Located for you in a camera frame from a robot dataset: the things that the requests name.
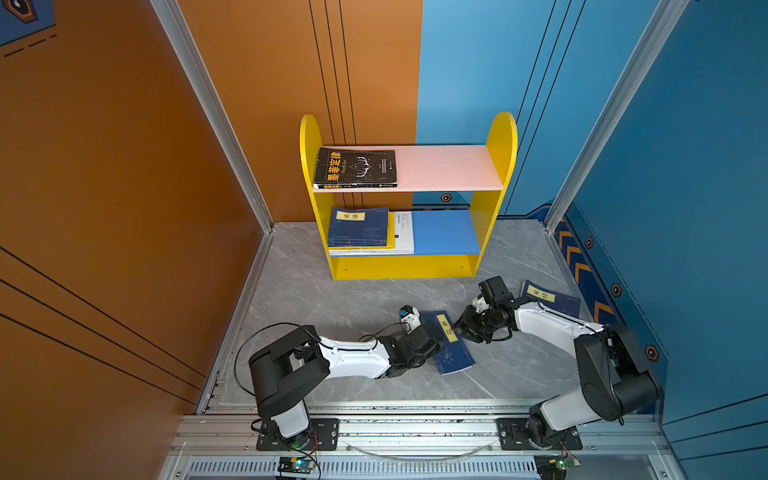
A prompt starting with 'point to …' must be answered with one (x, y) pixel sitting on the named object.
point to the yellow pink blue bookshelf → (448, 243)
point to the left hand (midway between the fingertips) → (447, 337)
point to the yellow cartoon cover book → (390, 240)
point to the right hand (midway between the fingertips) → (451, 329)
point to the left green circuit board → (296, 465)
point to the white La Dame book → (403, 239)
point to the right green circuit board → (553, 466)
